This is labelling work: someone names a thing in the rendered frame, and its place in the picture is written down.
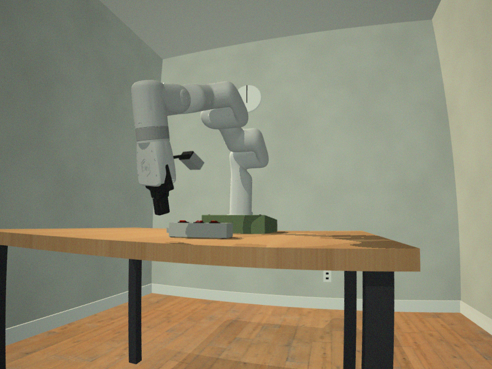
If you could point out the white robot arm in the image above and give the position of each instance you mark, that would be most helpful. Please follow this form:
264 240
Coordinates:
221 108

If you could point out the grey power strip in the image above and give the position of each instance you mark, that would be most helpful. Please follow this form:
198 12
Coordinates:
213 229

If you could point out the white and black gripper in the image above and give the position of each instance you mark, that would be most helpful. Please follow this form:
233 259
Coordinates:
154 173

